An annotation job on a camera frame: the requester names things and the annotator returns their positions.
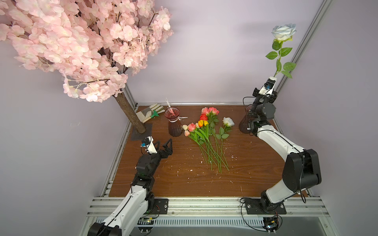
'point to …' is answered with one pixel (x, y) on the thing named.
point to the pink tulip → (192, 128)
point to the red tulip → (204, 117)
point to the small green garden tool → (155, 114)
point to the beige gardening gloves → (147, 112)
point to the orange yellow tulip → (201, 124)
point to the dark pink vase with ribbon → (175, 127)
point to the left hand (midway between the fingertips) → (167, 140)
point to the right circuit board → (270, 223)
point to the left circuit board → (145, 224)
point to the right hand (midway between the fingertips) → (277, 79)
